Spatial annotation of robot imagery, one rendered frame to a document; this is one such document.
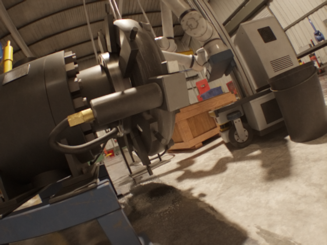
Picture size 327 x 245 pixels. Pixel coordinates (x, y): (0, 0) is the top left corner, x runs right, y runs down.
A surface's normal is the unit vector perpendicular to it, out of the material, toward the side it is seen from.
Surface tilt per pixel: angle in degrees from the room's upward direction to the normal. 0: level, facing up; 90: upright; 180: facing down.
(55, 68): 74
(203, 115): 90
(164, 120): 130
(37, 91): 89
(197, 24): 96
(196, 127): 90
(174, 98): 112
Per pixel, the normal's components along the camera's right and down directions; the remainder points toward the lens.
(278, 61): -0.22, 0.05
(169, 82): 0.48, 0.19
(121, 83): 0.42, -0.03
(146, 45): 0.37, -0.24
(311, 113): -0.46, 0.20
